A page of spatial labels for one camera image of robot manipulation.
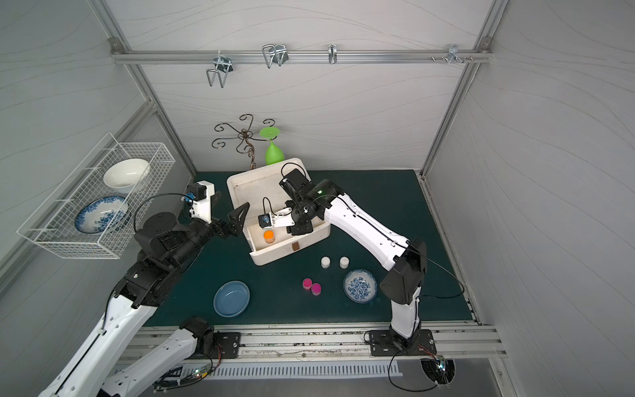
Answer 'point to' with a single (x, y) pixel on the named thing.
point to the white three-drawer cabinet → (261, 190)
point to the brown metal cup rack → (264, 121)
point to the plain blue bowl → (231, 298)
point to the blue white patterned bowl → (360, 286)
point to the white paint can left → (325, 262)
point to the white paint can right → (344, 262)
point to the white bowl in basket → (126, 174)
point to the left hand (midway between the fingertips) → (232, 199)
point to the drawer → (265, 246)
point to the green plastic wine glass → (273, 154)
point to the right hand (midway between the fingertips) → (290, 216)
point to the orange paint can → (269, 236)
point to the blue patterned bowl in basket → (102, 214)
